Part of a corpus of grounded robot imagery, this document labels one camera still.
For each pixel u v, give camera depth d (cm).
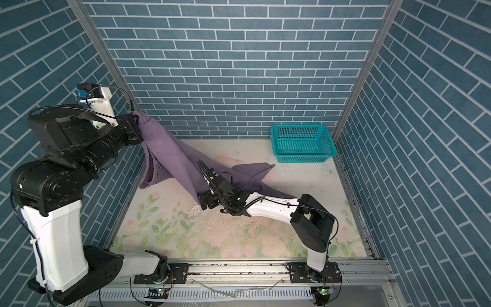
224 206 62
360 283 72
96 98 38
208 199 72
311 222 46
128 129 42
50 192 29
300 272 74
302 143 120
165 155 58
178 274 75
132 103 38
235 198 63
